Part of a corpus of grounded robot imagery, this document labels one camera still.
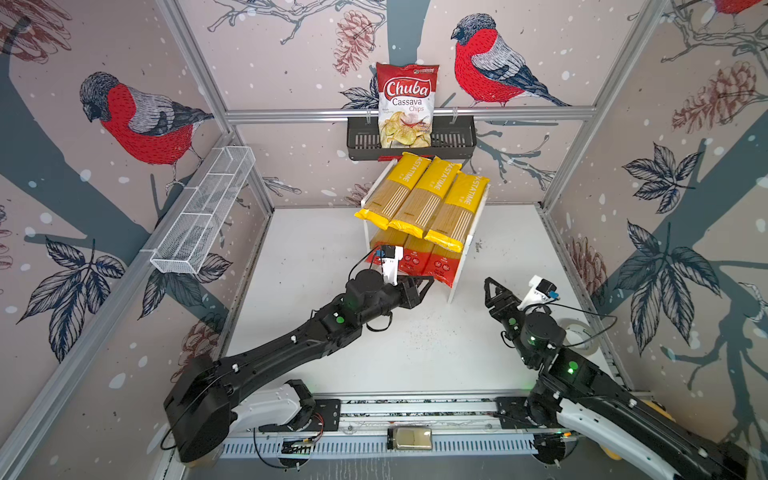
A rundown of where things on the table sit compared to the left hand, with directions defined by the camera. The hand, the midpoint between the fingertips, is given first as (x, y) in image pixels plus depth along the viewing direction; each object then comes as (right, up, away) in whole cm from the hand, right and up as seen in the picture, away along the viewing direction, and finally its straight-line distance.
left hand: (430, 282), depth 68 cm
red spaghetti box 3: (-11, +10, +19) cm, 24 cm away
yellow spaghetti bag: (-9, +22, +8) cm, 25 cm away
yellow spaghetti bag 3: (+6, +16, +3) cm, 17 cm away
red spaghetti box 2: (-2, +6, +16) cm, 17 cm away
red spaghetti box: (+5, +3, +13) cm, 15 cm away
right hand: (+14, -2, +5) cm, 15 cm away
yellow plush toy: (+55, -31, +3) cm, 63 cm away
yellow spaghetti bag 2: (-1, +21, +7) cm, 22 cm away
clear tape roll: (+47, -20, +18) cm, 54 cm away
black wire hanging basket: (+10, +42, +27) cm, 51 cm away
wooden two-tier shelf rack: (+9, +9, +1) cm, 12 cm away
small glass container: (-5, -36, -1) cm, 36 cm away
